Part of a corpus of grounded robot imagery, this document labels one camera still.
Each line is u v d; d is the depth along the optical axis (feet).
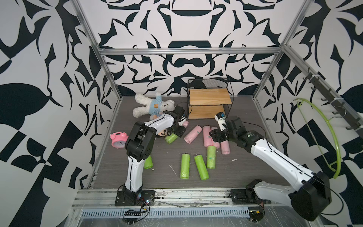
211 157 2.77
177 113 2.65
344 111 1.82
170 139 2.99
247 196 2.21
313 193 1.27
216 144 2.95
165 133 3.08
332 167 1.96
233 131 1.97
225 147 2.92
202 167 2.66
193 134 3.09
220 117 2.34
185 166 2.70
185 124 3.26
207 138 3.02
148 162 2.72
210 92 3.39
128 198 2.21
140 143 1.74
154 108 3.36
